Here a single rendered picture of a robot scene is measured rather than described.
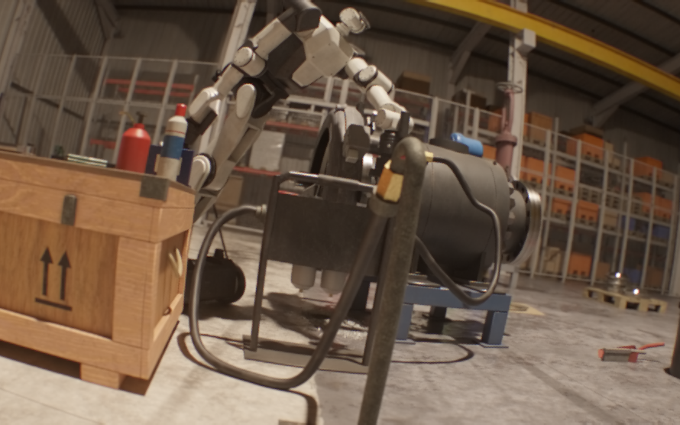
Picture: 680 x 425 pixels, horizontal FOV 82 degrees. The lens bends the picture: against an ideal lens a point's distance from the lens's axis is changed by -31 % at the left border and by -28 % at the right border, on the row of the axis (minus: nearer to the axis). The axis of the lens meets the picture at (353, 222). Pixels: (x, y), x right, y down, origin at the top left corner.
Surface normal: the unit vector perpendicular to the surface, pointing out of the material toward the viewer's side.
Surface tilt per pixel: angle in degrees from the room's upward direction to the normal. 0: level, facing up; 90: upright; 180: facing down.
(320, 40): 109
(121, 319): 90
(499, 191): 67
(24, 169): 90
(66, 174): 90
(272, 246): 90
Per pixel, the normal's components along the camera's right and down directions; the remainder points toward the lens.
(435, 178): 0.26, -0.31
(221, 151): -0.28, -0.06
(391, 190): 0.06, 0.65
